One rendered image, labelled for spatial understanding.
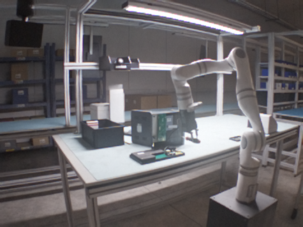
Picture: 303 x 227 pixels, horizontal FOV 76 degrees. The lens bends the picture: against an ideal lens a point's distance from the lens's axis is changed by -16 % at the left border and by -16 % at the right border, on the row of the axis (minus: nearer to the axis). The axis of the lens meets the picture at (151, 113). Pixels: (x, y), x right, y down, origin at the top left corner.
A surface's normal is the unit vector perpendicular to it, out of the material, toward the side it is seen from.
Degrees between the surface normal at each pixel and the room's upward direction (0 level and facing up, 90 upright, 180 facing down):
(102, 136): 90
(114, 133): 90
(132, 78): 90
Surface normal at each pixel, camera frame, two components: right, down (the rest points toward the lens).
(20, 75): 0.54, 0.12
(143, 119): -0.58, 0.12
